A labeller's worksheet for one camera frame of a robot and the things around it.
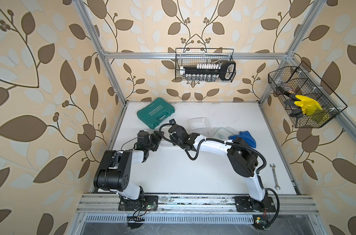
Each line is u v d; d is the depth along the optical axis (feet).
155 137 2.77
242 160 1.67
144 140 2.42
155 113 3.55
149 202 2.42
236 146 1.75
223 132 3.36
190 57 2.99
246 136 3.09
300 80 2.58
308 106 2.25
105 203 2.50
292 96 2.19
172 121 2.60
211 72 2.77
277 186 2.64
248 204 2.38
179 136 2.28
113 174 1.50
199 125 3.53
